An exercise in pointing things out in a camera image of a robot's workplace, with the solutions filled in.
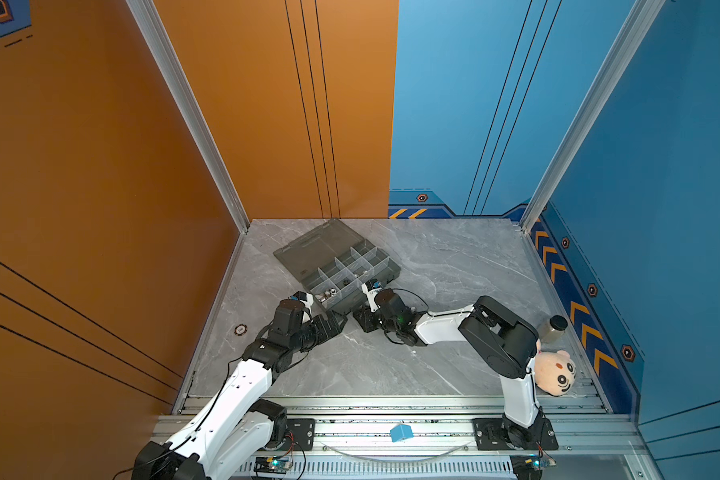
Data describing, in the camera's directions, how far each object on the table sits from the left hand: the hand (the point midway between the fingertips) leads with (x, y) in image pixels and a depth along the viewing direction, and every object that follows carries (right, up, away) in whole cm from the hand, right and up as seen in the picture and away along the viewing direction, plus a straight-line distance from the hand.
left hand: (338, 321), depth 82 cm
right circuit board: (+48, -31, -12) cm, 58 cm away
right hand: (+4, -1, +11) cm, 12 cm away
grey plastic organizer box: (-3, +16, +21) cm, 27 cm away
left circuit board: (-14, -32, -11) cm, 36 cm away
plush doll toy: (+56, -12, -6) cm, 58 cm away
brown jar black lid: (+61, -3, +1) cm, 61 cm away
